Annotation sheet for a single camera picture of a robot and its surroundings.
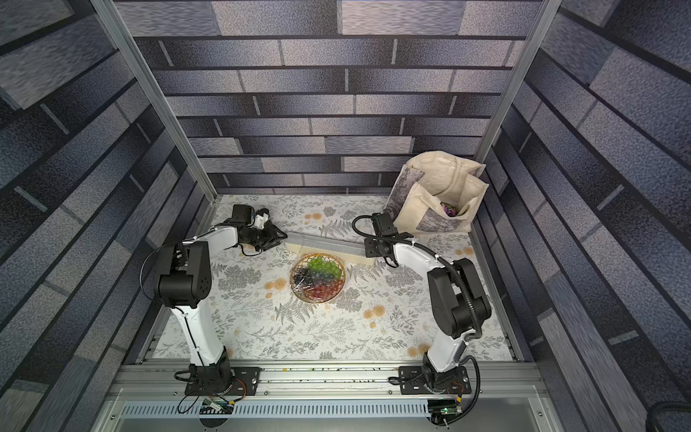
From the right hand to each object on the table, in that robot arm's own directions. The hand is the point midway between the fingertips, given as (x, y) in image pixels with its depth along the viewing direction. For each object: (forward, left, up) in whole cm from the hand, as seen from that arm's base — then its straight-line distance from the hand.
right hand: (375, 243), depth 96 cm
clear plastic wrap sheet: (-5, +13, -2) cm, 14 cm away
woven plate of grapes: (-14, +20, -2) cm, 24 cm away
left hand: (+3, +35, 0) cm, 35 cm away
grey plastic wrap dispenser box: (0, +15, 0) cm, 15 cm away
